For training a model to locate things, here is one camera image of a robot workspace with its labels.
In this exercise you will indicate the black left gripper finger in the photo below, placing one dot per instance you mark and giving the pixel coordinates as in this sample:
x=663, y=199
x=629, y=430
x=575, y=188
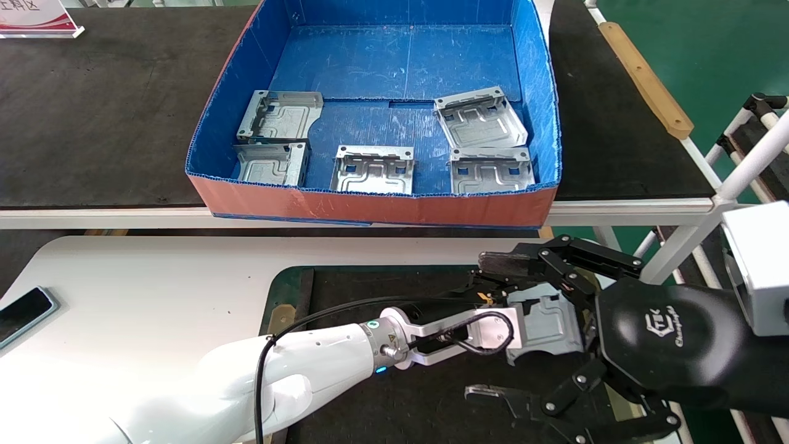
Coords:
x=490, y=290

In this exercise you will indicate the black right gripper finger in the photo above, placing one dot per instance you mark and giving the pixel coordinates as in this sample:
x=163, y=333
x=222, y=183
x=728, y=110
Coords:
x=585, y=425
x=592, y=256

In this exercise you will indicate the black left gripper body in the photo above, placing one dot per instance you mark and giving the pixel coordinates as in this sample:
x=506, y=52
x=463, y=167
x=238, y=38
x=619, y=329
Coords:
x=447, y=309

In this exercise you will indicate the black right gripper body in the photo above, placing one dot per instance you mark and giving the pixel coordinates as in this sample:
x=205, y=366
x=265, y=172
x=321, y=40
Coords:
x=678, y=339

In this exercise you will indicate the silver sheet metal bracket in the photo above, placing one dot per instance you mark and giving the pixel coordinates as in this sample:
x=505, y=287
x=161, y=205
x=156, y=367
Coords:
x=373, y=176
x=490, y=176
x=481, y=123
x=268, y=166
x=283, y=117
x=548, y=327

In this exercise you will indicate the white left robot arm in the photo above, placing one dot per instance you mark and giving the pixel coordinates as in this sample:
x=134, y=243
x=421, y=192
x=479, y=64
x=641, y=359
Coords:
x=185, y=394

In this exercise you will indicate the blue corrugated plastic box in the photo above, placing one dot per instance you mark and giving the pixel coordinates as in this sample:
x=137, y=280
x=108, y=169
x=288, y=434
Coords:
x=394, y=55

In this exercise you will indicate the small black felt mat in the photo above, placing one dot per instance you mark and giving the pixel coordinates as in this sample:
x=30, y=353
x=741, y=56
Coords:
x=345, y=283

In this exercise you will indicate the dark green cutting mat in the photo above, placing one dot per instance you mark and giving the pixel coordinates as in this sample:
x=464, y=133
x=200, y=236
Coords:
x=286, y=283

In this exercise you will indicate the brass mat edge strip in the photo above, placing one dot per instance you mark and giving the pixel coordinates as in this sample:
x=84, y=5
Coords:
x=280, y=314

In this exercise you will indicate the white pipe rack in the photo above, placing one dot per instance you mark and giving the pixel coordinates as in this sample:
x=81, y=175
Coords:
x=749, y=163

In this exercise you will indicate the long wooden edge strip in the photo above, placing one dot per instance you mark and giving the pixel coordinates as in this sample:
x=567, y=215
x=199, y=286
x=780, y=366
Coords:
x=647, y=80

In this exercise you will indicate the large black felt mat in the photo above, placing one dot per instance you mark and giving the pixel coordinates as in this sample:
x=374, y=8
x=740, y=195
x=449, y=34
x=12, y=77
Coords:
x=92, y=123

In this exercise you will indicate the dark smartphone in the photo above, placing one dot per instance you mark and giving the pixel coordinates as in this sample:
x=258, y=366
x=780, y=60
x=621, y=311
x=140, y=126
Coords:
x=21, y=311

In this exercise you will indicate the red and white sign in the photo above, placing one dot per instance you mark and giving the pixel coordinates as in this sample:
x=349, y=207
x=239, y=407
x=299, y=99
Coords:
x=37, y=15

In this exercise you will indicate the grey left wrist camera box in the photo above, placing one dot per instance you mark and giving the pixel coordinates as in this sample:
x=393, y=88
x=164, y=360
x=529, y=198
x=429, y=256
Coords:
x=496, y=333

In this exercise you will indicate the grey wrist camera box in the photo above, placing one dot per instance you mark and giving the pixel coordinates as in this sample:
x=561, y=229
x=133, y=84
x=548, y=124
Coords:
x=764, y=265
x=496, y=333

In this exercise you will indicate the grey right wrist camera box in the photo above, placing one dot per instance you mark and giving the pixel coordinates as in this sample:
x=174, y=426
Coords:
x=764, y=265

